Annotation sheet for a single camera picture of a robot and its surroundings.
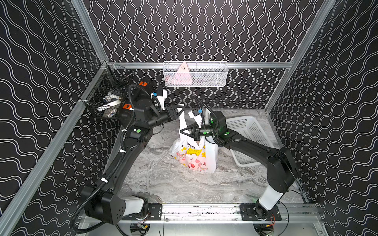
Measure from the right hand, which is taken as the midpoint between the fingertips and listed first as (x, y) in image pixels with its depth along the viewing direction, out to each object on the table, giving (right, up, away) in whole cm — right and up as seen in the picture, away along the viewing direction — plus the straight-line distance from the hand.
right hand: (180, 130), depth 74 cm
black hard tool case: (-27, +27, +24) cm, 45 cm away
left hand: (+2, +12, -8) cm, 15 cm away
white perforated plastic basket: (+47, +1, +32) cm, 57 cm away
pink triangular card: (0, +33, +16) cm, 36 cm away
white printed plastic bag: (+11, -14, +9) cm, 20 cm away
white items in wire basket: (-35, +15, +2) cm, 39 cm away
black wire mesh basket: (-47, +34, +21) cm, 62 cm away
